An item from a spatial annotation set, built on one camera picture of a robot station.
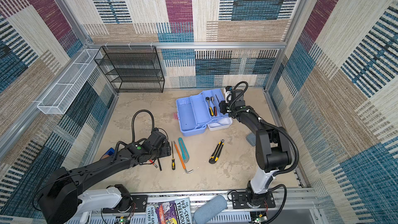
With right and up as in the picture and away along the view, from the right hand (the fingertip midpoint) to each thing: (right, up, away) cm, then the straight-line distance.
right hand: (221, 105), depth 94 cm
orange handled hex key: (-20, -35, -11) cm, 42 cm away
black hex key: (-35, -32, -9) cm, 48 cm away
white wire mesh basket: (-77, +4, -23) cm, 80 cm away
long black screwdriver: (-2, +4, +7) cm, 8 cm away
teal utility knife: (-22, -26, -5) cm, 35 cm away
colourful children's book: (-23, -47, -24) cm, 58 cm away
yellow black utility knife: (-3, -26, -5) cm, 27 cm away
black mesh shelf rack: (-60, +25, +16) cm, 67 cm away
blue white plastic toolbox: (-15, -5, +2) cm, 16 cm away
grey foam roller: (-9, -46, -26) cm, 53 cm away
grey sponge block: (+17, -20, -2) cm, 26 cm away
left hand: (-30, -23, -10) cm, 39 cm away
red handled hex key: (-38, -32, -9) cm, 50 cm away
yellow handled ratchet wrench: (-7, -3, 0) cm, 7 cm away
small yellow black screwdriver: (-28, -30, -7) cm, 42 cm away
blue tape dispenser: (-61, -25, -11) cm, 67 cm away
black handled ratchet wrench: (-4, -2, 0) cm, 4 cm away
